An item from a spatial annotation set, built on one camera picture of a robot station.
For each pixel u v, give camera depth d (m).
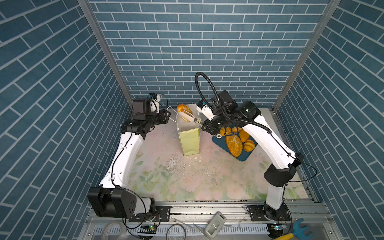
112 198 0.38
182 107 0.75
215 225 0.70
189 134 0.76
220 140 1.00
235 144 0.94
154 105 0.61
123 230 0.67
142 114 0.55
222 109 0.50
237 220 0.74
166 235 0.68
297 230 0.68
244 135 0.50
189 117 0.71
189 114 0.72
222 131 0.60
